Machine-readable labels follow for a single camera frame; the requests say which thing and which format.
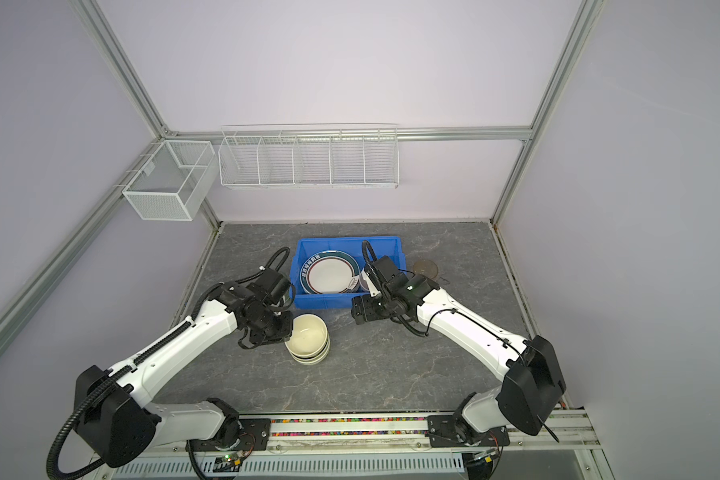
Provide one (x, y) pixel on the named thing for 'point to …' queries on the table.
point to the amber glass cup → (425, 267)
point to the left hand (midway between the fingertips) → (288, 341)
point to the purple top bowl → (358, 284)
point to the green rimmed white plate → (328, 272)
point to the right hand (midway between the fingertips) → (366, 311)
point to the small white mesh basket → (174, 182)
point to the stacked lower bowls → (310, 340)
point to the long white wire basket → (309, 156)
